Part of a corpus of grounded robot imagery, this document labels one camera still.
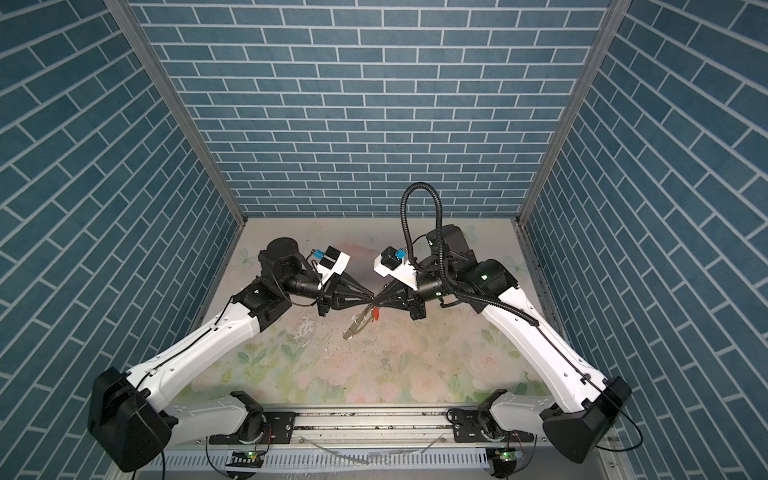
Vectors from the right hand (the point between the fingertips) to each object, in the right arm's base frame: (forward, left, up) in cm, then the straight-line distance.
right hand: (375, 296), depth 62 cm
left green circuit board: (-28, +31, -35) cm, 54 cm away
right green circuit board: (-21, -33, -34) cm, 52 cm away
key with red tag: (-2, 0, -5) cm, 5 cm away
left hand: (-1, +1, 0) cm, 2 cm away
